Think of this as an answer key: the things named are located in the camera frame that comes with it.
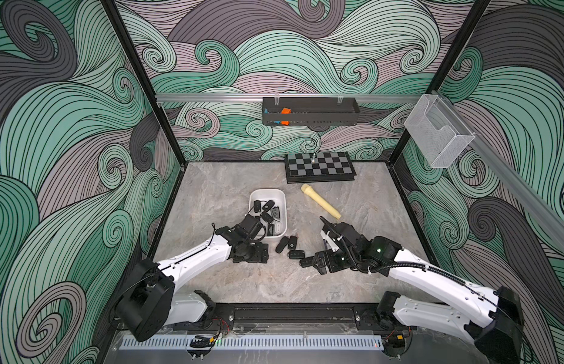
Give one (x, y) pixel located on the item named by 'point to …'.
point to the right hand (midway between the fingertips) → (325, 260)
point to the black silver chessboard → (328, 167)
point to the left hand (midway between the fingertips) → (259, 255)
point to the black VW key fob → (257, 205)
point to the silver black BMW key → (275, 213)
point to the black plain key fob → (282, 244)
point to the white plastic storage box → (278, 196)
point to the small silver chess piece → (313, 161)
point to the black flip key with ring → (267, 218)
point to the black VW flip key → (292, 243)
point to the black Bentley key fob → (270, 232)
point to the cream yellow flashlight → (309, 191)
